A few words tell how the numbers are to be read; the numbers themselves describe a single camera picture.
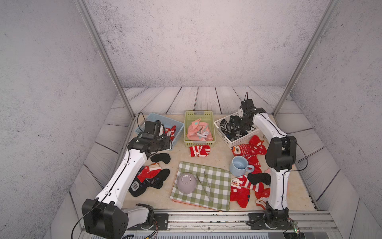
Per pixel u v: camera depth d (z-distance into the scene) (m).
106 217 0.38
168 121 1.11
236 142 0.99
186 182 0.79
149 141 0.54
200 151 0.96
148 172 0.87
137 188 0.83
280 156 0.56
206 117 1.15
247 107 0.80
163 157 0.96
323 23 0.75
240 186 0.83
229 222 0.74
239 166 0.91
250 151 0.98
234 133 1.03
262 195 0.81
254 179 0.85
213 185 0.85
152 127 0.59
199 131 1.03
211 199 0.79
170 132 1.04
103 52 0.85
